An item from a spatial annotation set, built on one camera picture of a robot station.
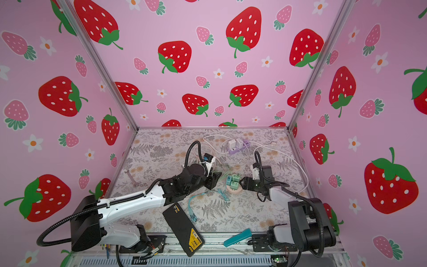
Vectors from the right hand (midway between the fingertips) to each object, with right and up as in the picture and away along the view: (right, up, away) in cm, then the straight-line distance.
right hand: (243, 182), depth 91 cm
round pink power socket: (-5, -4, -3) cm, 8 cm away
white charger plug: (-4, +22, +12) cm, 25 cm away
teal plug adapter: (-8, +2, -3) cm, 9 cm away
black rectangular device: (-30, -19, -14) cm, 39 cm away
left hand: (-14, +9, -16) cm, 23 cm away
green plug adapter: (-5, +1, -5) cm, 7 cm away
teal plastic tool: (-1, -21, -15) cm, 25 cm away
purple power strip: (+4, +22, +20) cm, 30 cm away
